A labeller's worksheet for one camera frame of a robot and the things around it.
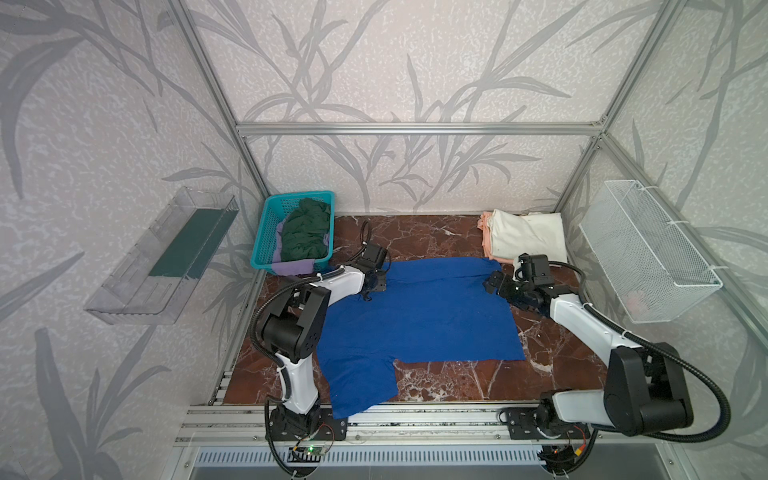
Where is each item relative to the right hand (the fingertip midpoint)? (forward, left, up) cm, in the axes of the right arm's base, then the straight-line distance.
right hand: (495, 278), depth 91 cm
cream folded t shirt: (+22, -18, -5) cm, 29 cm away
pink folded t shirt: (+29, -3, -7) cm, 30 cm away
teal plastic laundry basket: (+34, +79, -3) cm, 86 cm away
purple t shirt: (+4, +64, 0) cm, 64 cm away
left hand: (+6, +37, -6) cm, 38 cm away
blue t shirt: (-6, +20, -9) cm, 23 cm away
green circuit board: (-43, +53, -11) cm, 70 cm away
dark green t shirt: (+21, +63, -1) cm, 67 cm away
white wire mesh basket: (-14, -27, +24) cm, 39 cm away
